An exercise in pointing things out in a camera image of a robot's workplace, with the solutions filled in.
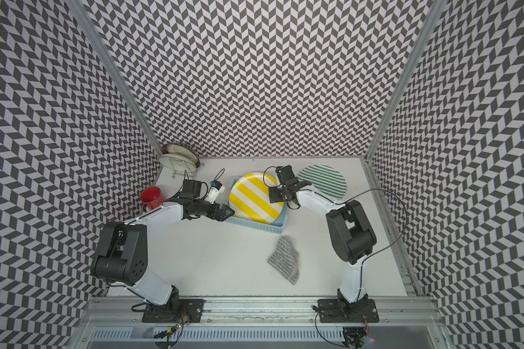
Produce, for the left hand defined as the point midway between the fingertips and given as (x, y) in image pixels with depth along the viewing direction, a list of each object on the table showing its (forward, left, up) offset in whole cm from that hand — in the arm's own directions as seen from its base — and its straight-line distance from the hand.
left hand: (225, 210), depth 92 cm
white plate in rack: (+24, +23, +7) cm, 34 cm away
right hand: (+7, -22, +1) cm, 23 cm away
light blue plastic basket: (-7, -22, 0) cm, 24 cm away
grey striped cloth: (-19, -25, -3) cm, 32 cm away
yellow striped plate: (+8, -10, -3) cm, 13 cm away
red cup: (+9, +35, -3) cm, 37 cm away
